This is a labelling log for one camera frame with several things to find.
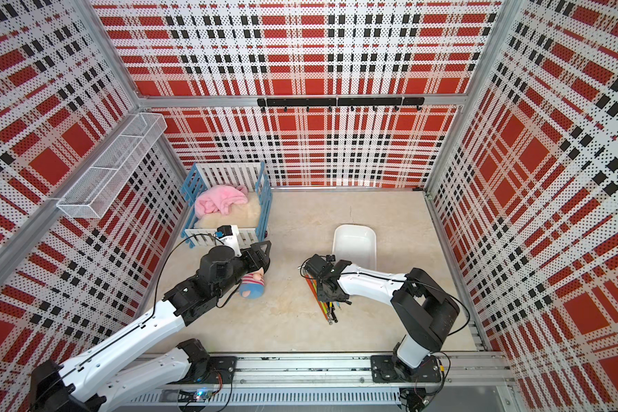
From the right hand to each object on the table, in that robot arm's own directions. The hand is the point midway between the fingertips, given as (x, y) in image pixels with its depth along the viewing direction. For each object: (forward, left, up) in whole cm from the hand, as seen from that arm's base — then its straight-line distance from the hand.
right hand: (332, 292), depth 87 cm
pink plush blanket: (+31, +42, +15) cm, 55 cm away
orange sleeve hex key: (-4, +3, -1) cm, 5 cm away
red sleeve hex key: (+1, +6, -1) cm, 6 cm away
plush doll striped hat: (+1, +27, +5) cm, 27 cm away
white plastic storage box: (+22, -10, -4) cm, 25 cm away
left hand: (+7, +20, +20) cm, 29 cm away
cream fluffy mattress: (+29, +34, +6) cm, 46 cm away
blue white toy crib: (+46, +54, +13) cm, 72 cm away
